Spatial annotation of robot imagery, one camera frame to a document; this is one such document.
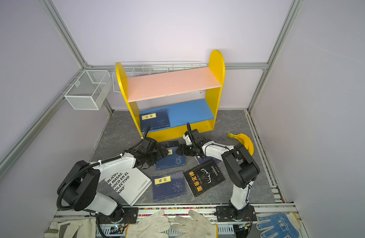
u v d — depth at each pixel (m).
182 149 0.83
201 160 0.91
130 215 0.74
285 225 0.71
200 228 0.70
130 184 0.81
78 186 0.44
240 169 0.49
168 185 0.83
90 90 1.01
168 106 1.05
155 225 0.71
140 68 0.94
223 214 0.72
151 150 0.74
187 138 0.88
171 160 0.91
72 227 0.68
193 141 0.75
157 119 0.94
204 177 0.85
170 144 1.00
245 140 0.97
